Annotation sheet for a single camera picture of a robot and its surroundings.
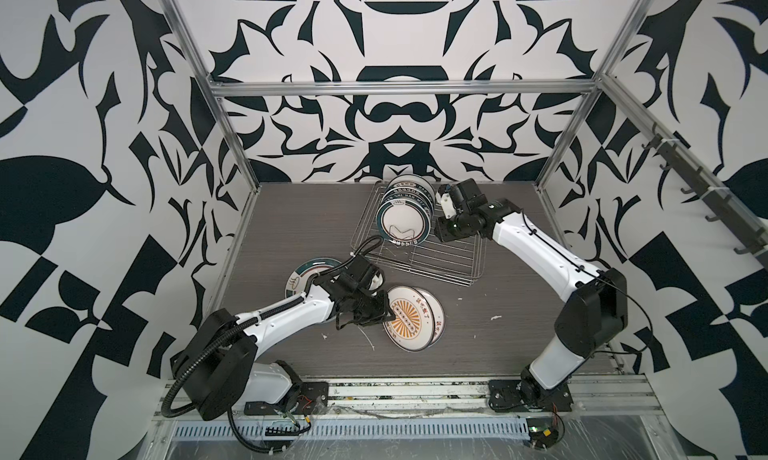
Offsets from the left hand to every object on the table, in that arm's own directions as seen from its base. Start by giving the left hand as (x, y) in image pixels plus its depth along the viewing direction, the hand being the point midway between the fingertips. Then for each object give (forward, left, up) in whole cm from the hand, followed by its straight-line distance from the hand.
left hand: (399, 313), depth 79 cm
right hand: (+21, -12, +10) cm, 26 cm away
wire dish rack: (+19, -22, -7) cm, 30 cm away
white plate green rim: (+35, -5, +8) cm, 36 cm away
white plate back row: (-1, -4, -5) cm, 7 cm away
